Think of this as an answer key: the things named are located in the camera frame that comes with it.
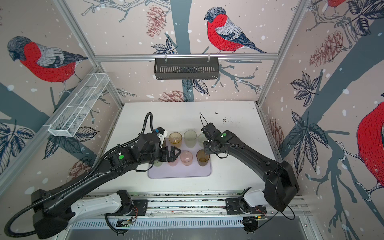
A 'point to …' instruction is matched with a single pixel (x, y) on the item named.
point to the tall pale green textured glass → (190, 136)
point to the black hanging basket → (186, 69)
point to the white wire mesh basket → (78, 105)
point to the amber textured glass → (202, 158)
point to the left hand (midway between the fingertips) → (174, 152)
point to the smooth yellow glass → (175, 139)
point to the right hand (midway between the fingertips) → (207, 150)
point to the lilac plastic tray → (192, 163)
